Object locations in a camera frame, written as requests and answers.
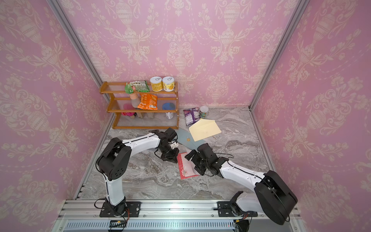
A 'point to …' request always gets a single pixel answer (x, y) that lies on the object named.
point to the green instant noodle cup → (204, 111)
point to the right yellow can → (168, 83)
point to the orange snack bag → (148, 102)
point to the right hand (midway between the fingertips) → (188, 161)
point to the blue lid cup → (169, 106)
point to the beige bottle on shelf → (135, 100)
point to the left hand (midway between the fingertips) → (178, 162)
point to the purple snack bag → (192, 115)
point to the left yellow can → (157, 84)
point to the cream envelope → (204, 128)
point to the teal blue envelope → (185, 137)
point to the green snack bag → (132, 87)
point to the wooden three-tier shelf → (143, 119)
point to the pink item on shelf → (128, 106)
